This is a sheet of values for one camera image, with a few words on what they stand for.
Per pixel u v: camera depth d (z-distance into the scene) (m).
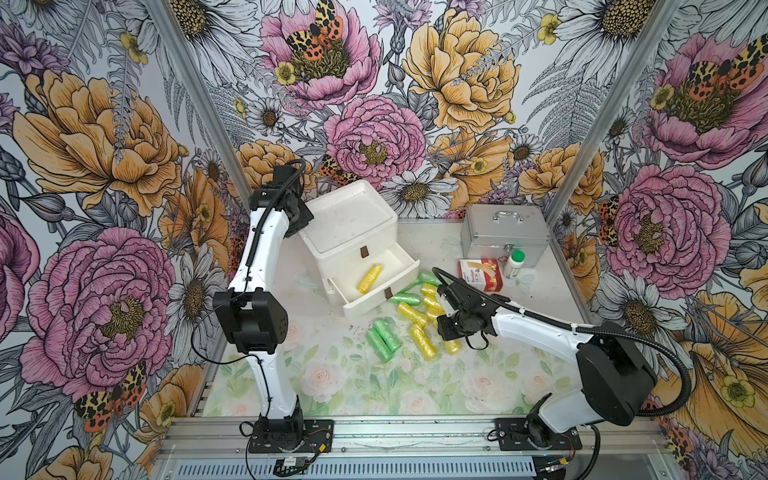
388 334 0.90
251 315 0.49
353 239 0.85
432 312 0.94
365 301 0.83
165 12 0.71
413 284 1.02
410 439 0.75
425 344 0.87
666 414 0.43
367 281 0.92
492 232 1.03
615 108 0.89
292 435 0.67
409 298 0.97
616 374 0.44
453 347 0.83
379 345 0.87
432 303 0.96
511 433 0.74
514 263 0.99
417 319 0.92
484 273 1.02
